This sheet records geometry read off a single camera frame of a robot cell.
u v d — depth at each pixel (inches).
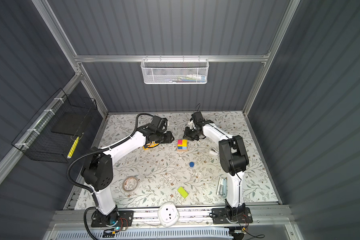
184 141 37.7
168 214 28.4
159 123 28.3
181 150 38.9
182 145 37.9
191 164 36.5
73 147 26.9
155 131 27.8
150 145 29.2
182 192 32.2
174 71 44.1
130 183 33.4
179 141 37.8
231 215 25.7
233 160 21.1
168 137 31.7
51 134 28.3
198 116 31.7
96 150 19.8
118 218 28.3
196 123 30.9
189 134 34.5
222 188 31.7
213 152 37.9
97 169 18.9
